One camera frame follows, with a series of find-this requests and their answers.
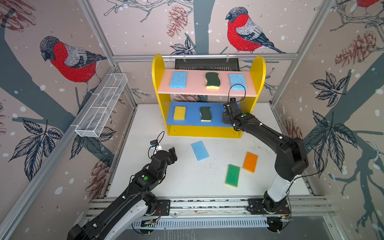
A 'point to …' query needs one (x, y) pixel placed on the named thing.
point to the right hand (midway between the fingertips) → (229, 114)
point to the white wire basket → (96, 117)
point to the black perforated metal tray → (232, 64)
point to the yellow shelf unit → (194, 100)
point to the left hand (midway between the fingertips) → (172, 147)
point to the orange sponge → (250, 162)
